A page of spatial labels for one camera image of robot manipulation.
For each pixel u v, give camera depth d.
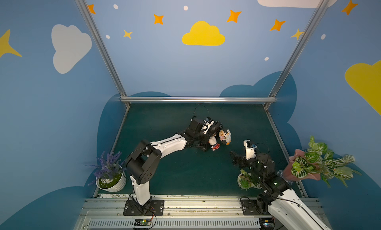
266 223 0.72
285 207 0.53
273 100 1.16
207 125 0.73
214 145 0.88
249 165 0.68
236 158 0.70
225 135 0.91
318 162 0.64
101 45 0.85
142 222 0.72
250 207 0.74
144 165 0.48
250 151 0.70
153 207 0.73
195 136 0.73
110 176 0.68
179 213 0.74
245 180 0.78
